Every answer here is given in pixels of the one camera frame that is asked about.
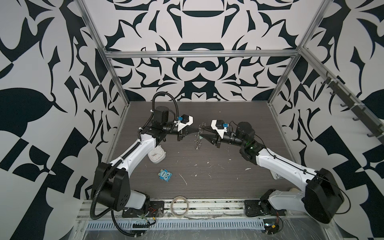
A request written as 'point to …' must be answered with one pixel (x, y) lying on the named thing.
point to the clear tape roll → (175, 215)
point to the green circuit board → (271, 226)
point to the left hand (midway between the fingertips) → (199, 125)
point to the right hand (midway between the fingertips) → (203, 130)
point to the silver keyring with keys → (199, 136)
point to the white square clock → (157, 155)
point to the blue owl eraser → (165, 175)
